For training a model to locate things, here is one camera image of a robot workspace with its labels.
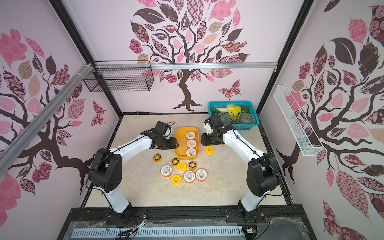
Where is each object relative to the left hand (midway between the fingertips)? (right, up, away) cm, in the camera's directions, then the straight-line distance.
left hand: (173, 147), depth 92 cm
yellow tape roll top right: (+23, -3, +6) cm, 24 cm away
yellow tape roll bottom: (+1, -20, -7) cm, 21 cm away
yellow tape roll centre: (+5, -14, -2) cm, 15 cm away
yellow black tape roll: (-11, -7, +3) cm, 14 cm away
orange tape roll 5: (+10, -16, -5) cm, 20 cm away
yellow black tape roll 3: (+12, -11, 0) cm, 16 cm away
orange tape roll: (+10, +7, +12) cm, 17 cm away
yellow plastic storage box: (+3, +9, +12) cm, 16 cm away
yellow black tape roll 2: (0, -9, +1) cm, 9 cm away
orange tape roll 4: (-4, -14, -3) cm, 15 cm away
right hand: (+20, +4, -5) cm, 20 cm away
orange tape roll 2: (+11, +2, +9) cm, 14 cm away
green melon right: (+49, +19, +12) cm, 54 cm away
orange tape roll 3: (+11, -4, +4) cm, 12 cm away
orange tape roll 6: (+17, -16, -5) cm, 24 cm away
